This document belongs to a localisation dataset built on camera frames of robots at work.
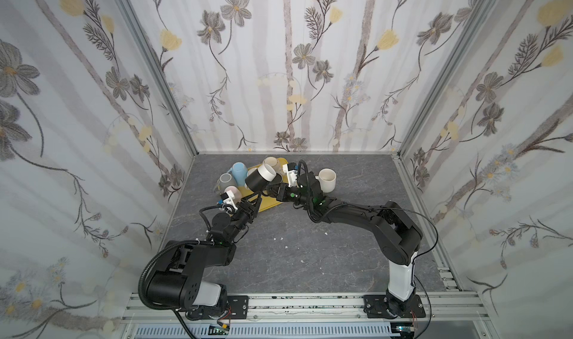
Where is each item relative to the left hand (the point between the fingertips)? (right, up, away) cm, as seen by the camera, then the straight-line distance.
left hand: (258, 190), depth 80 cm
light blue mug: (-12, +7, +21) cm, 25 cm away
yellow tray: (+2, -5, +3) cm, 6 cm away
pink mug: (-12, -2, +15) cm, 19 cm away
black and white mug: (-1, +3, +1) cm, 4 cm away
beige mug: (+4, +11, +24) cm, 27 cm away
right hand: (+2, +4, -1) cm, 4 cm away
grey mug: (-17, +4, +17) cm, 25 cm away
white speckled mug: (+30, +3, +24) cm, 39 cm away
